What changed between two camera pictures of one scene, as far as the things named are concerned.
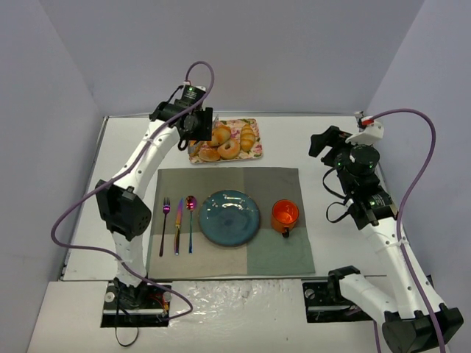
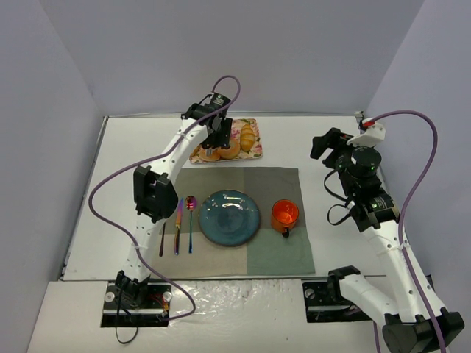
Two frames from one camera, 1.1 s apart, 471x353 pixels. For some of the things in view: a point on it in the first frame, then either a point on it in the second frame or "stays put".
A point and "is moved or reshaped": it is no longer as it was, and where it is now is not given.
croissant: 219,135 is moved or reshaped
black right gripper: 327,143 stays put
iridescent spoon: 190,204 stays put
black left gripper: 205,123 to 219,133
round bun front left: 209,154 stays put
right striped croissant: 247,138 stays put
